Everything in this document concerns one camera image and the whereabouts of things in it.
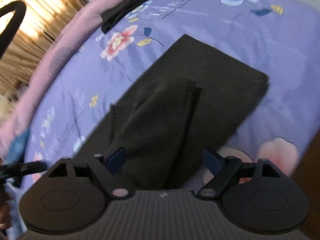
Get blue jeans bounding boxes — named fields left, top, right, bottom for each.
left=5, top=128, right=30, bottom=164

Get purple floral bed sheet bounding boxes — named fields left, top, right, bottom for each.
left=24, top=0, right=319, bottom=173

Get dark brown knit pants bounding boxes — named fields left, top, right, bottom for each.
left=77, top=35, right=268, bottom=190

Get golden brown curtain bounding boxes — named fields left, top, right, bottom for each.
left=1, top=0, right=87, bottom=94

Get pink quilt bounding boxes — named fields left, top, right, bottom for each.
left=1, top=0, right=124, bottom=159

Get folded black garment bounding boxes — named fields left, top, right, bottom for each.
left=100, top=0, right=148, bottom=34

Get black curved cable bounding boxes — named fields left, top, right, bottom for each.
left=0, top=0, right=27, bottom=59

